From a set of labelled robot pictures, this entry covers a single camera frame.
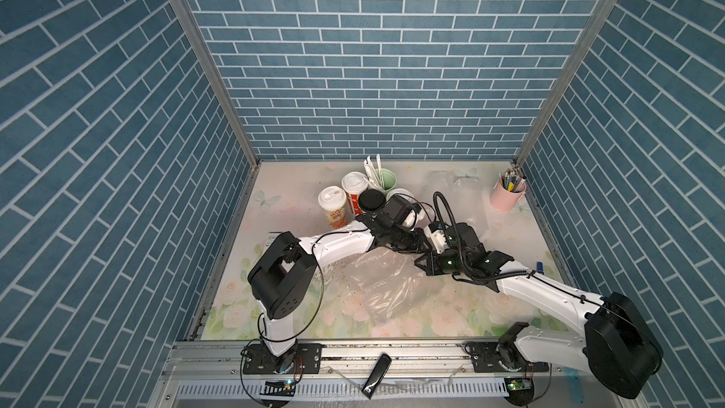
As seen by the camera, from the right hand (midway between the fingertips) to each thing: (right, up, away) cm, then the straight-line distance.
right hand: (416, 264), depth 82 cm
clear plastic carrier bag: (-9, -5, +1) cm, 11 cm away
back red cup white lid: (-19, +24, +9) cm, 32 cm away
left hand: (+6, +4, -2) cm, 7 cm away
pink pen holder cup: (+35, +18, +20) cm, 44 cm away
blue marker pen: (+42, -4, +9) cm, 43 cm away
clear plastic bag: (+23, +18, +26) cm, 40 cm away
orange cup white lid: (-26, +19, +5) cm, 32 cm away
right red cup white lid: (-3, +16, -10) cm, 19 cm away
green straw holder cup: (-7, +26, +18) cm, 32 cm away
